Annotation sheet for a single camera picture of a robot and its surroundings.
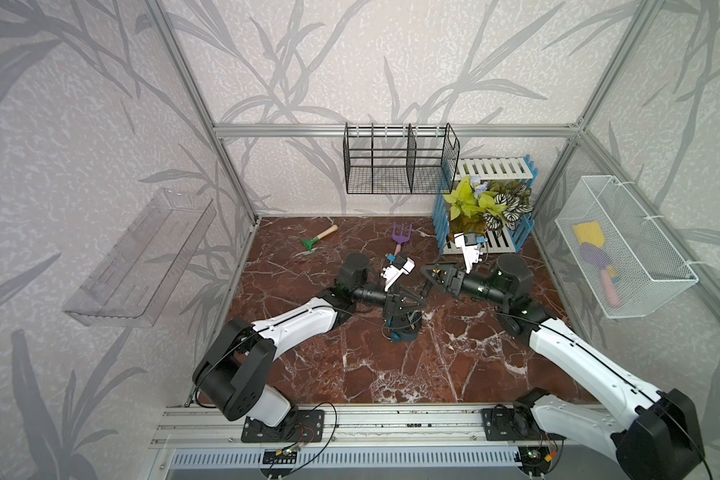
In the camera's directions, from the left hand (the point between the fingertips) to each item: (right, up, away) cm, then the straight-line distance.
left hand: (420, 308), depth 71 cm
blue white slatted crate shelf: (+40, +17, +41) cm, 60 cm away
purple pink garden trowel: (+50, +8, +6) cm, 51 cm away
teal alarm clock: (-2, -9, +17) cm, 20 cm away
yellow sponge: (+53, +19, +18) cm, 59 cm away
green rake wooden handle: (-37, +15, +41) cm, 57 cm away
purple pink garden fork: (-2, +17, +43) cm, 46 cm away
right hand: (+1, +10, -1) cm, 10 cm away
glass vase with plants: (+21, +27, +21) cm, 40 cm away
